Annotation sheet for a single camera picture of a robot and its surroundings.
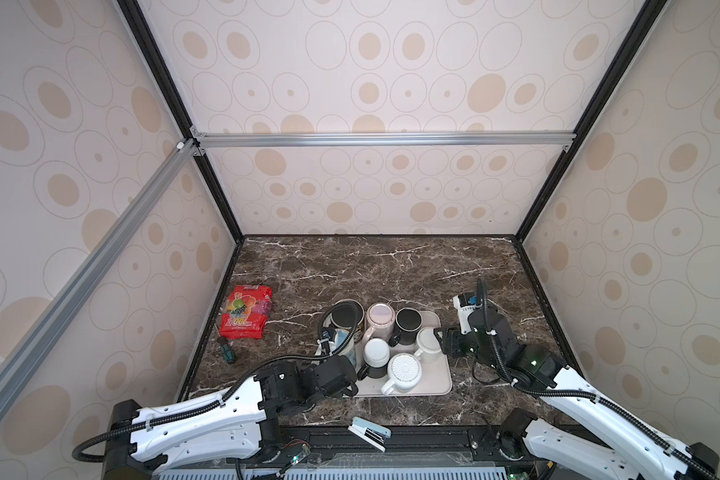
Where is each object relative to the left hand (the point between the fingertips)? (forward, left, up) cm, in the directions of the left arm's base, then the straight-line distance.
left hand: (347, 373), depth 73 cm
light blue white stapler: (-11, -6, -10) cm, 16 cm away
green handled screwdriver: (+10, +37, -10) cm, 39 cm away
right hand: (+10, -24, +4) cm, 27 cm away
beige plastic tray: (+3, -24, -13) cm, 28 cm away
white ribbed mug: (+2, -14, -5) cm, 15 cm away
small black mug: (+16, -16, -3) cm, 23 cm away
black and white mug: (+6, -7, -4) cm, 10 cm away
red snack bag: (+21, +33, -9) cm, 41 cm away
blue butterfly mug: (+4, 0, +4) cm, 6 cm away
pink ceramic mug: (+15, -9, -1) cm, 17 cm away
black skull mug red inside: (+17, 0, -2) cm, 17 cm away
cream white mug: (+9, -22, -4) cm, 24 cm away
